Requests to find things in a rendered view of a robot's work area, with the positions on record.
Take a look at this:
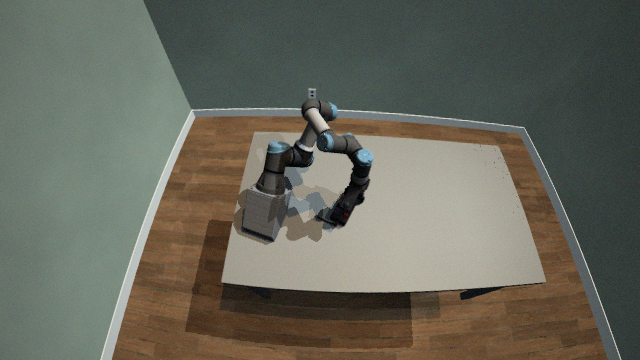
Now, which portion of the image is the black power strip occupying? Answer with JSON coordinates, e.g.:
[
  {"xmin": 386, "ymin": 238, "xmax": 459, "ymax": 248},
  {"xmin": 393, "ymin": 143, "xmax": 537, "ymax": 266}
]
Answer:
[{"xmin": 317, "ymin": 193, "xmax": 354, "ymax": 227}]

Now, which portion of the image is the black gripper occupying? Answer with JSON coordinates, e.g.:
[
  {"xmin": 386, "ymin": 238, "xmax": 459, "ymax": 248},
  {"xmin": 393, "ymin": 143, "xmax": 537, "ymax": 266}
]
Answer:
[{"xmin": 344, "ymin": 173, "xmax": 370, "ymax": 206}]

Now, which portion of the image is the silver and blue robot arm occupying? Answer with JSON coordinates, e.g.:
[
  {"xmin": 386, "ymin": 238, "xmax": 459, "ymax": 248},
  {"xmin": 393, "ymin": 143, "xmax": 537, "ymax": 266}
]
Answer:
[{"xmin": 256, "ymin": 99, "xmax": 373, "ymax": 211}]

